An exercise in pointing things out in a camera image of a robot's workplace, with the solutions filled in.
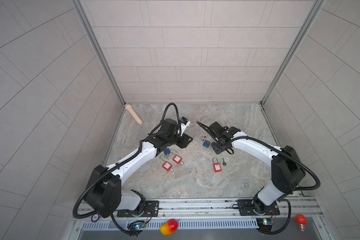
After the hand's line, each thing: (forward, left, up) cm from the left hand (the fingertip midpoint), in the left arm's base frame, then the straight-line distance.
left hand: (192, 136), depth 80 cm
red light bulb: (-36, -49, -13) cm, 63 cm away
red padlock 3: (-7, +8, -14) cm, 18 cm away
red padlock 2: (-11, +14, -14) cm, 23 cm away
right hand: (-1, -15, -11) cm, 19 cm away
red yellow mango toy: (-39, +10, -11) cm, 42 cm away
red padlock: (-12, -14, -15) cm, 23 cm away
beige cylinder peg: (+32, +46, -13) cm, 58 cm away
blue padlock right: (+3, -9, -14) cm, 17 cm away
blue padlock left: (-3, +15, -14) cm, 21 cm away
